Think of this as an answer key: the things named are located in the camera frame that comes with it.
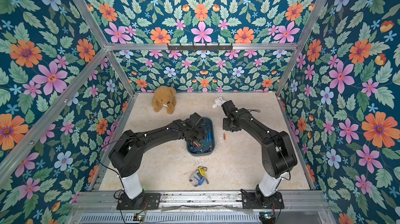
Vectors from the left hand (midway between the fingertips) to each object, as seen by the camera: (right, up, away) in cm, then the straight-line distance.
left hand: (203, 135), depth 91 cm
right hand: (+16, +5, +1) cm, 16 cm away
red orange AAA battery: (+13, -2, +6) cm, 14 cm away
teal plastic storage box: (+1, -7, 0) cm, 7 cm away
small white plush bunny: (+10, +20, +21) cm, 31 cm away
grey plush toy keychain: (-2, -19, -13) cm, 23 cm away
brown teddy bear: (-24, +24, +5) cm, 34 cm away
